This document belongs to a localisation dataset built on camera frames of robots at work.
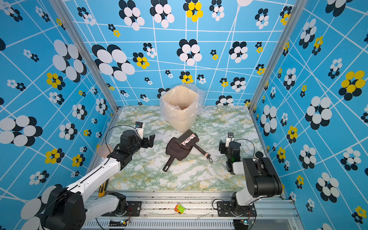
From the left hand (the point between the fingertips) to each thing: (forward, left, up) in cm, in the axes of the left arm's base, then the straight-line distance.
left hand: (148, 133), depth 85 cm
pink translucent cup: (-1, +35, -19) cm, 40 cm away
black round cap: (-10, -66, -7) cm, 67 cm away
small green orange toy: (-37, -20, -14) cm, 44 cm away
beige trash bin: (+12, -21, -7) cm, 25 cm away
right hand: (+2, -51, -11) cm, 52 cm away
